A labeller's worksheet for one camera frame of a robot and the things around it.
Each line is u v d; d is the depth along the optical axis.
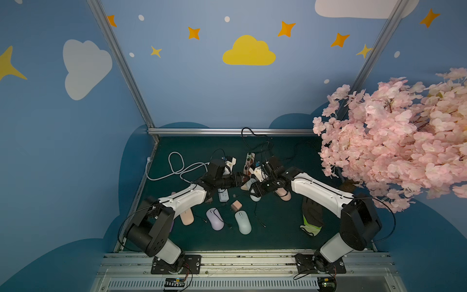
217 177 0.70
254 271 0.74
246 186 0.84
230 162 0.80
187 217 0.86
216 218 0.84
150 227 0.44
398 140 0.55
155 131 1.15
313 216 0.86
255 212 0.89
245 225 0.84
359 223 0.44
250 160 1.01
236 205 0.90
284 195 0.93
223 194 0.93
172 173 1.03
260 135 1.15
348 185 0.82
